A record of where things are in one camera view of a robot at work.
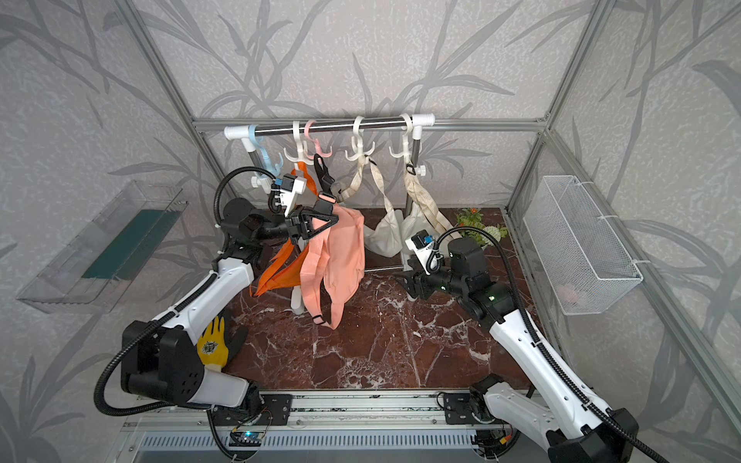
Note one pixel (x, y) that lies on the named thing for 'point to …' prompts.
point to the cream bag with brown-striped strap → (425, 214)
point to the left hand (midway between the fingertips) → (333, 228)
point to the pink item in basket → (567, 291)
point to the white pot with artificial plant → (473, 217)
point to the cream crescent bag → (384, 236)
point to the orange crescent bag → (285, 268)
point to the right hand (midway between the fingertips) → (401, 267)
